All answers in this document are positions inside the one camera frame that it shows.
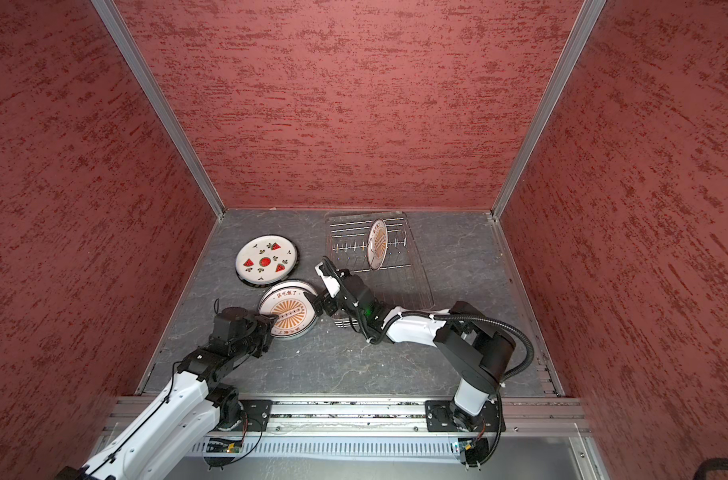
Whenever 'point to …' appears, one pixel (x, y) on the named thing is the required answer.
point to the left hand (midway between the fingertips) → (281, 326)
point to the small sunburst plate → (297, 314)
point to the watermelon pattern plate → (266, 260)
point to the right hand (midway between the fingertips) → (316, 289)
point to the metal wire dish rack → (401, 283)
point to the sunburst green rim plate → (377, 245)
